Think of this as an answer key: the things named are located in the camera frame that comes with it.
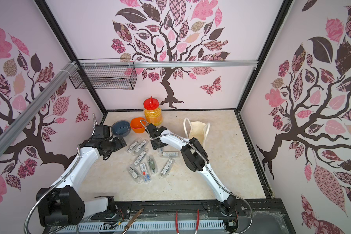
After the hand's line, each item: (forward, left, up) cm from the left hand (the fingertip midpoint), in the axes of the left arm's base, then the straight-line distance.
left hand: (119, 148), depth 84 cm
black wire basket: (+44, +9, +23) cm, 50 cm away
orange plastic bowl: (+25, -5, -8) cm, 27 cm away
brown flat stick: (-34, -13, -11) cm, 38 cm away
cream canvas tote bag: (+15, -49, -3) cm, 51 cm away
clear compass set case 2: (+7, -9, -11) cm, 16 cm away
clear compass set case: (+13, -7, -11) cm, 18 cm away
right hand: (+10, -21, -12) cm, 26 cm away
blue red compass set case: (-13, -16, -12) cm, 24 cm away
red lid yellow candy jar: (+27, -17, +1) cm, 32 cm away
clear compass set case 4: (+1, -30, -10) cm, 32 cm away
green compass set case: (-5, -18, -12) cm, 22 cm away
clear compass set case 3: (-8, -28, -11) cm, 31 cm away
